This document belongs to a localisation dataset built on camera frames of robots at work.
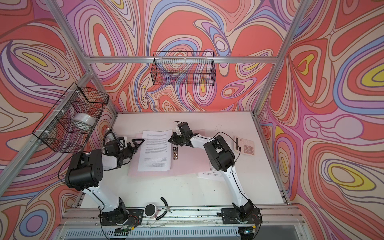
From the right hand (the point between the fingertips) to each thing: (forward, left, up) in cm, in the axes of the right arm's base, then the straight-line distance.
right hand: (169, 142), depth 100 cm
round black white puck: (-42, +5, +3) cm, 42 cm away
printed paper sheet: (-7, +9, -1) cm, 11 cm away
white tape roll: (-4, +38, +30) cm, 49 cm away
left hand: (-3, +16, +4) cm, 17 cm away
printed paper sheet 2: (-22, -28, -3) cm, 36 cm away
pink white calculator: (-5, -51, -1) cm, 52 cm away
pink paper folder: (-14, -11, 0) cm, 18 cm away
